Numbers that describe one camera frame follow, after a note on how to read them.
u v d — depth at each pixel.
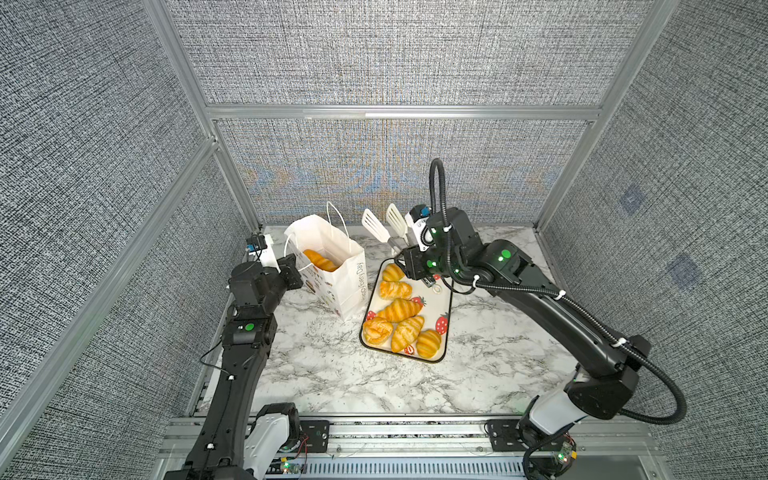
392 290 0.96
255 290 0.54
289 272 0.65
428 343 0.85
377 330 0.88
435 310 0.95
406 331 0.86
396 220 0.72
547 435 0.61
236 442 0.46
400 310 0.92
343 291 0.81
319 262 0.95
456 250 0.48
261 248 0.62
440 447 0.73
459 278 0.48
